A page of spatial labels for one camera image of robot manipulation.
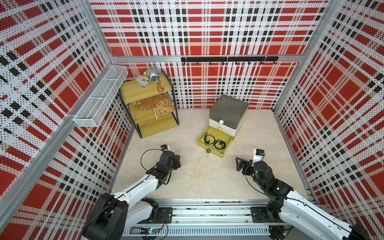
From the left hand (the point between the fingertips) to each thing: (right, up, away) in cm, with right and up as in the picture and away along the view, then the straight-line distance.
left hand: (179, 157), depth 90 cm
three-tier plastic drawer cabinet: (+23, +41, +29) cm, 55 cm away
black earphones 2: (+17, +9, +12) cm, 23 cm away
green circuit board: (-9, -30, -21) cm, 37 cm away
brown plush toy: (-11, +32, -1) cm, 34 cm away
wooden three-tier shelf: (-20, +29, +6) cm, 36 cm away
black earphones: (+28, +7, +12) cm, 31 cm away
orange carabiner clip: (-10, +42, -3) cm, 43 cm away
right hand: (+38, +1, -7) cm, 38 cm away
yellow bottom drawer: (+25, +13, +14) cm, 32 cm away
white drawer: (+27, +18, +6) cm, 34 cm away
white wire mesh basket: (-47, +24, -9) cm, 54 cm away
